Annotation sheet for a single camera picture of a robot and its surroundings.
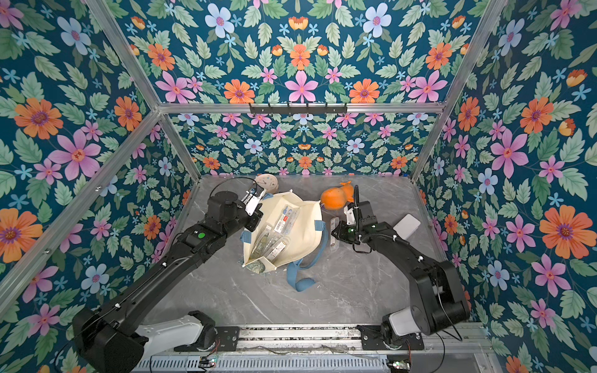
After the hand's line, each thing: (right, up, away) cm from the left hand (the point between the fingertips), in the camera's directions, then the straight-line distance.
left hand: (261, 201), depth 76 cm
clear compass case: (+6, -8, +20) cm, 22 cm away
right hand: (+27, -11, +12) cm, 31 cm away
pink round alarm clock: (-6, +9, +39) cm, 41 cm away
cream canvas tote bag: (+14, -15, +9) cm, 23 cm away
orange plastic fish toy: (+28, +1, +28) cm, 39 cm away
